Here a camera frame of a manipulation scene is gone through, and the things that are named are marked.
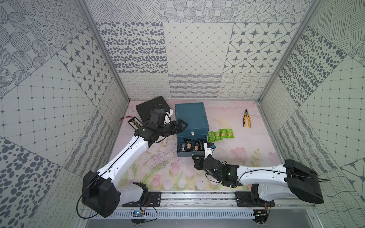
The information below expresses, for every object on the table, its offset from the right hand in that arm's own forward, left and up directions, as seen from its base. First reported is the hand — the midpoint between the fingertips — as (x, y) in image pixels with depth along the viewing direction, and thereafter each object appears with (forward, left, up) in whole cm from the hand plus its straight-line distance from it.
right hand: (192, 158), depth 78 cm
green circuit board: (-25, +28, -12) cm, 39 cm away
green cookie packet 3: (+21, -18, -9) cm, 29 cm away
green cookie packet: (+22, -27, -9) cm, 36 cm away
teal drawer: (+2, +3, +1) cm, 4 cm away
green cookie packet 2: (+22, -22, -8) cm, 32 cm away
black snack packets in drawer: (+8, +1, 0) cm, 8 cm away
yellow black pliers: (+40, -44, -10) cm, 60 cm away
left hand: (+14, +5, +14) cm, 20 cm away
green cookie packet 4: (+20, -14, -10) cm, 26 cm away
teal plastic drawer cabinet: (+21, -1, +13) cm, 25 cm away
